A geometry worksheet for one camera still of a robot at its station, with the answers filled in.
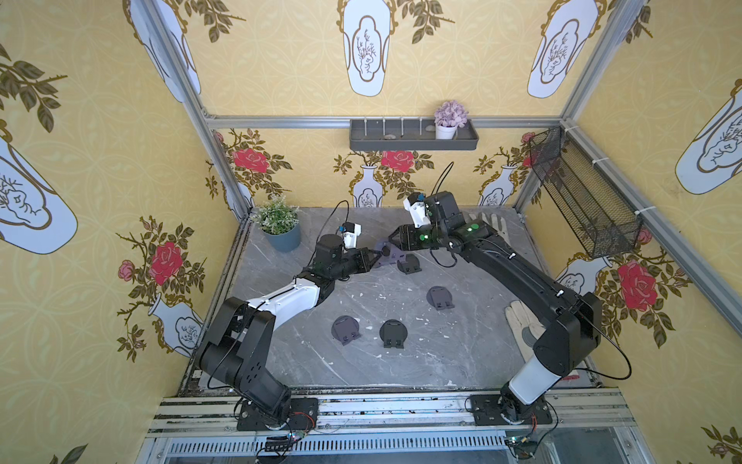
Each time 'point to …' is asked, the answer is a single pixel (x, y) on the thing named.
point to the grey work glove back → (494, 222)
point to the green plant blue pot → (279, 222)
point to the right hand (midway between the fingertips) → (394, 241)
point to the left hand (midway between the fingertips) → (383, 254)
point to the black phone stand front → (393, 333)
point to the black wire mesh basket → (604, 225)
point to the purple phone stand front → (346, 329)
